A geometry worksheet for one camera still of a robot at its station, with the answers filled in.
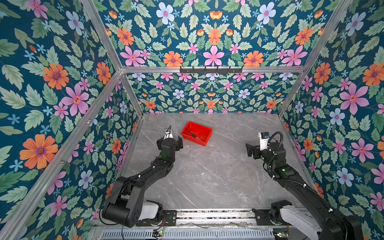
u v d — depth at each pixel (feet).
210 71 3.05
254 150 2.38
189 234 2.51
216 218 2.46
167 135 2.45
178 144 2.79
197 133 3.53
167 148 2.15
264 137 2.29
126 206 1.38
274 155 1.95
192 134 3.42
